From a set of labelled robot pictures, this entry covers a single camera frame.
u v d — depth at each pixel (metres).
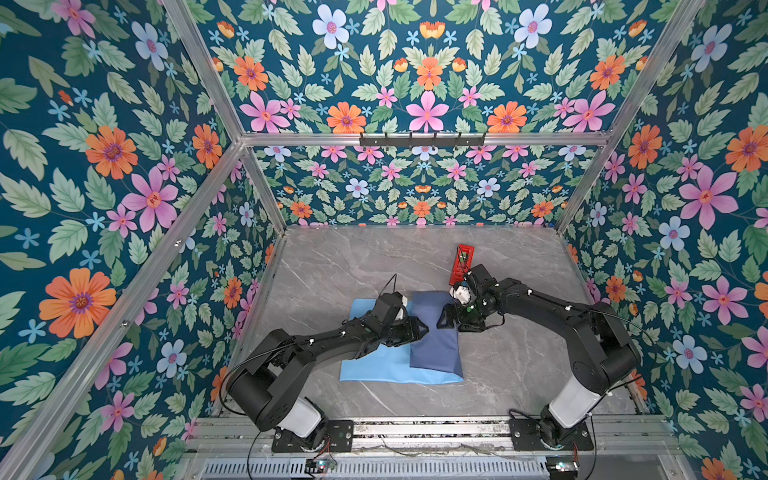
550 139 1.98
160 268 0.66
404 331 0.78
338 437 0.74
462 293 0.86
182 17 0.68
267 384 0.44
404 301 0.84
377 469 0.77
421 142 0.93
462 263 1.03
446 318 0.81
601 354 0.47
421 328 0.83
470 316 0.78
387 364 0.86
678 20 0.69
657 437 0.77
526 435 0.74
